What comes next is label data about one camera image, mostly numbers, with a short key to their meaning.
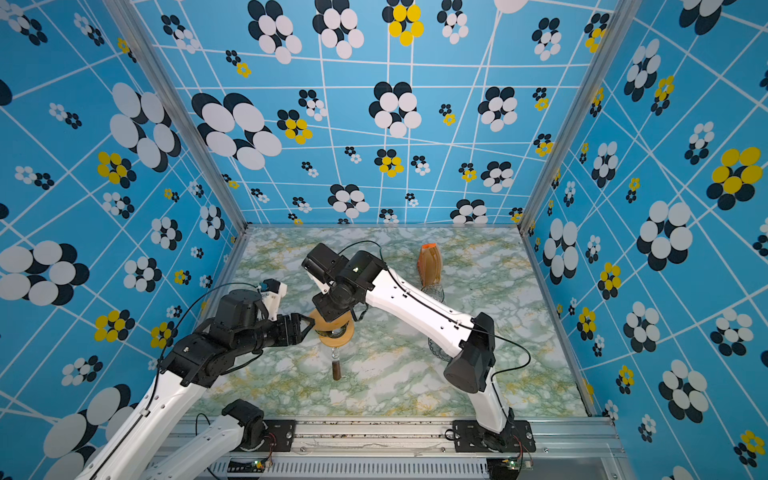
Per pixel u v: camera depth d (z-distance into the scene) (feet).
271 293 2.07
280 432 2.42
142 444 1.35
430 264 3.25
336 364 2.58
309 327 2.26
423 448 2.37
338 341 2.57
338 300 1.95
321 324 2.34
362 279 1.61
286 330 2.00
